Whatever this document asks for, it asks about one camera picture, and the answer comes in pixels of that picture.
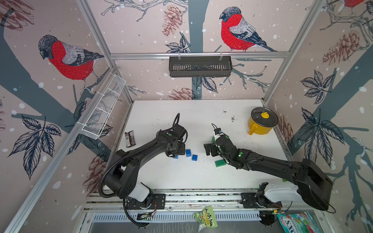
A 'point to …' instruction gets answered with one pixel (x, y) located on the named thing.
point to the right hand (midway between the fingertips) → (210, 141)
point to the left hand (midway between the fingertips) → (181, 149)
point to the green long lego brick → (220, 163)
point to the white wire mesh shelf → (93, 126)
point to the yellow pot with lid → (262, 120)
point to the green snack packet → (206, 218)
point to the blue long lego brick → (176, 157)
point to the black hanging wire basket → (200, 67)
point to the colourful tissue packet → (299, 223)
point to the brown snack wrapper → (129, 139)
